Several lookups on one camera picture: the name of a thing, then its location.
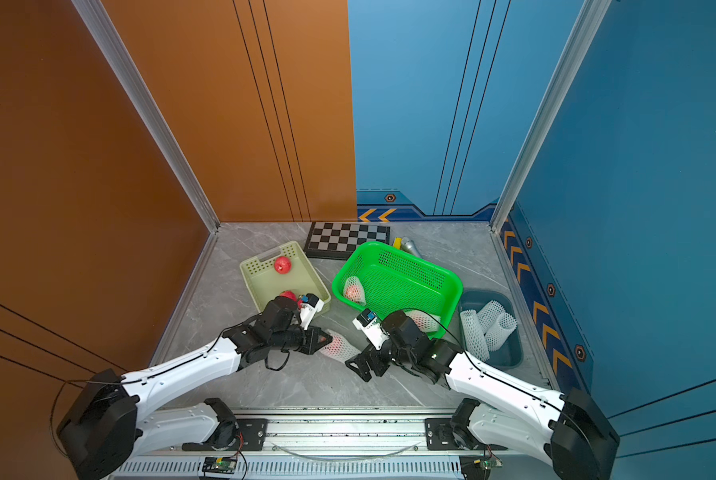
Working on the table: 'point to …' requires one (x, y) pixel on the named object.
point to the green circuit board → (219, 465)
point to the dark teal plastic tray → (510, 356)
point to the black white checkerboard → (341, 241)
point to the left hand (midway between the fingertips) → (334, 336)
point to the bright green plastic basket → (392, 281)
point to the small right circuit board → (488, 463)
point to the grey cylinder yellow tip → (407, 245)
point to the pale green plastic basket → (264, 283)
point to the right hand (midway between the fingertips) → (359, 352)
